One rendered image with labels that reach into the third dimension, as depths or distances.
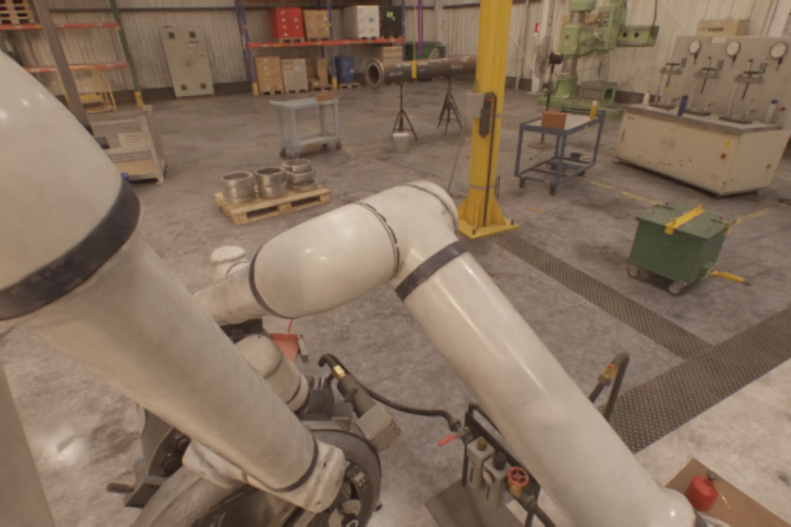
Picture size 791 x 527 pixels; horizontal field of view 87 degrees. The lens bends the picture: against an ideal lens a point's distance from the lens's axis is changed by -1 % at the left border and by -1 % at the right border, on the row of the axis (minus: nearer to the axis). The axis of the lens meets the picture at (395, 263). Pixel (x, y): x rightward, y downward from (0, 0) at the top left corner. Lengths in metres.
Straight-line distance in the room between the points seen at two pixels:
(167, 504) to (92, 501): 1.41
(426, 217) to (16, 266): 0.43
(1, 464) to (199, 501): 0.80
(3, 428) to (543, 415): 0.52
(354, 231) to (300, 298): 0.10
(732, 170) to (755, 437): 3.96
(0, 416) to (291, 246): 0.29
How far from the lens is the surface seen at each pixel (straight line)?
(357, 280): 0.51
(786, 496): 2.83
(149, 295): 0.33
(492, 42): 4.24
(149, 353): 0.35
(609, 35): 11.60
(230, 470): 0.72
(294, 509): 1.50
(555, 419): 0.57
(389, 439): 1.47
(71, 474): 2.83
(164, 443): 1.59
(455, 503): 2.22
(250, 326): 1.27
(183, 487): 1.25
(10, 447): 0.49
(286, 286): 0.52
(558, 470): 0.59
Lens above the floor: 1.90
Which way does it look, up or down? 29 degrees down
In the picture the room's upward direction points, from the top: 1 degrees counter-clockwise
